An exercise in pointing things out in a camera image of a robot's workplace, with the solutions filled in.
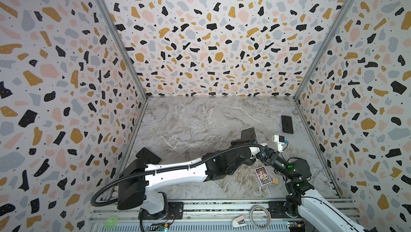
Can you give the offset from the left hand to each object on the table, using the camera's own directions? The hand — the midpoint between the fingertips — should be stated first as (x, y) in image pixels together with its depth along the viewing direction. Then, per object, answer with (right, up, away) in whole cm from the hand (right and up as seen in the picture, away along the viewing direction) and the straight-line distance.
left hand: (251, 137), depth 69 cm
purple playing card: (+9, -23, +15) cm, 29 cm away
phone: (+1, 0, +9) cm, 9 cm away
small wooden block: (+16, -24, +13) cm, 32 cm away
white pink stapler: (-5, -37, +1) cm, 38 cm away
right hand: (0, -5, -1) cm, 5 cm away
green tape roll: (-61, -38, +1) cm, 72 cm away
